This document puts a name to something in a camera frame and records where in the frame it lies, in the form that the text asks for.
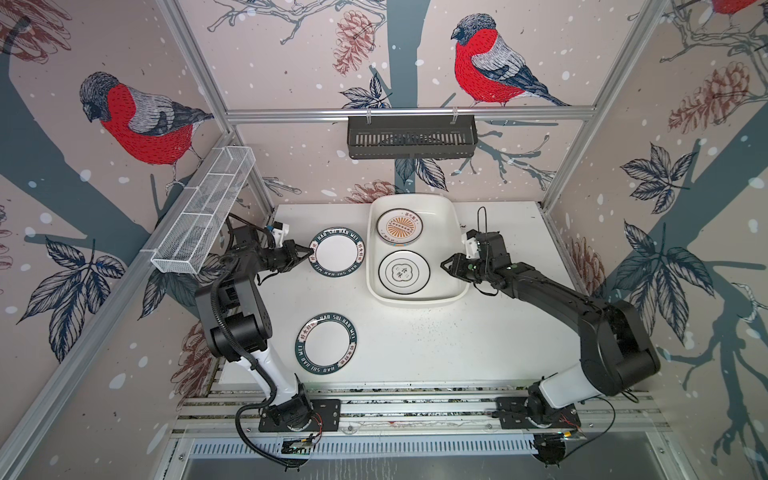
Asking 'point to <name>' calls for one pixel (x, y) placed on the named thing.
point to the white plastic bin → (440, 239)
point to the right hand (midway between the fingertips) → (442, 267)
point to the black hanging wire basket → (412, 137)
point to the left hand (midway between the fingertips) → (309, 250)
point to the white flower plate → (404, 272)
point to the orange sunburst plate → (399, 227)
